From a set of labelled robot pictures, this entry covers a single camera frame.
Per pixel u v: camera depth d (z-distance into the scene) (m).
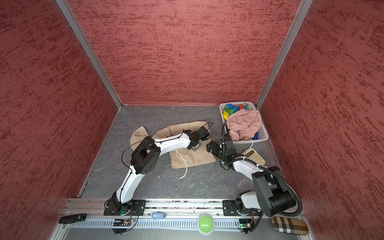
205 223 0.69
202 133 0.78
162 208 0.76
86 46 0.85
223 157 0.68
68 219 0.69
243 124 0.95
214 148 0.81
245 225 0.70
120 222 0.72
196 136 0.78
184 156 0.92
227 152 0.70
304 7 0.71
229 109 1.04
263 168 0.48
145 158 0.55
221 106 1.08
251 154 0.92
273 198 0.42
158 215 0.72
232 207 0.74
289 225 0.67
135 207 0.74
